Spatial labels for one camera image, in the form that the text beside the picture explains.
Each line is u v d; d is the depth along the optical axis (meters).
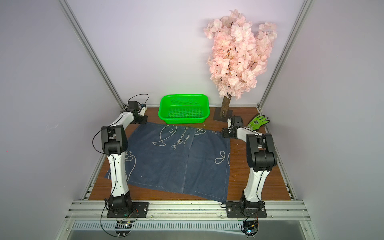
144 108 1.03
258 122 1.07
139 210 0.73
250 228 0.70
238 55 0.67
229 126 0.94
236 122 0.81
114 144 0.65
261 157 0.53
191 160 0.90
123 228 0.72
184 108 1.18
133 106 0.92
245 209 0.66
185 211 0.74
